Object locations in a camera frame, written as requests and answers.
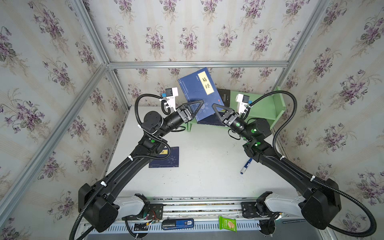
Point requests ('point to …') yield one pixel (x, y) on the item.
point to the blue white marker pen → (243, 170)
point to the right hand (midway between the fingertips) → (211, 106)
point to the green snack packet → (227, 223)
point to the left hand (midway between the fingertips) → (202, 100)
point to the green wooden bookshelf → (269, 105)
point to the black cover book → (225, 95)
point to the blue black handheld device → (172, 224)
